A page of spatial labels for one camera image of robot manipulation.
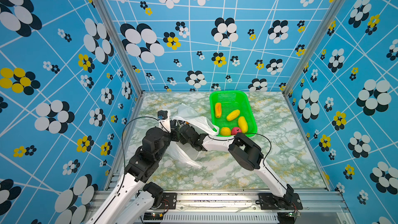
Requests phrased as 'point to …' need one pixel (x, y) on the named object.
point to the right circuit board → (288, 218)
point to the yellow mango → (243, 124)
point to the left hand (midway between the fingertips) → (176, 119)
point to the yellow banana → (233, 115)
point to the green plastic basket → (227, 106)
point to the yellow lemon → (225, 131)
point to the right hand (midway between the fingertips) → (183, 131)
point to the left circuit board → (153, 216)
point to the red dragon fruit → (236, 130)
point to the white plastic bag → (187, 152)
